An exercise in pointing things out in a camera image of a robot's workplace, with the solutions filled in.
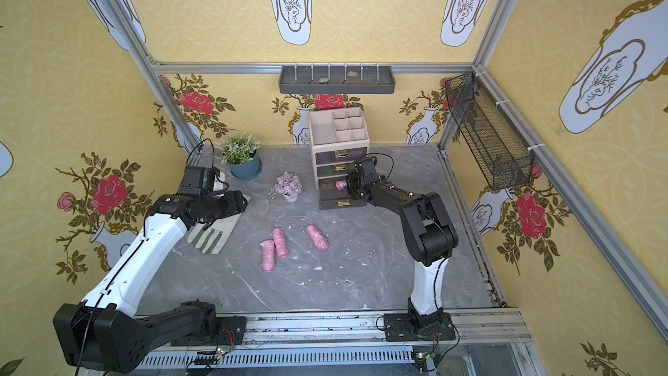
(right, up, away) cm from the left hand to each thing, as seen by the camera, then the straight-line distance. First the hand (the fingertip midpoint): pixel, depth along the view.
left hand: (241, 203), depth 81 cm
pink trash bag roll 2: (+7, -18, +6) cm, 20 cm away
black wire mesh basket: (+85, +15, +6) cm, 87 cm away
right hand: (+31, +7, +18) cm, 37 cm away
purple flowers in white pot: (+12, +5, +14) cm, 19 cm away
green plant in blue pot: (-7, +17, +17) cm, 25 cm away
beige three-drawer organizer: (+31, +21, +9) cm, 38 cm away
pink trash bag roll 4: (+23, -13, +9) cm, 28 cm away
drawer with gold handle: (+27, -1, +24) cm, 37 cm away
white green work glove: (-15, -14, +11) cm, 23 cm away
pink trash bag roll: (+31, +5, +16) cm, 36 cm away
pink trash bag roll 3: (+10, -15, +8) cm, 20 cm away
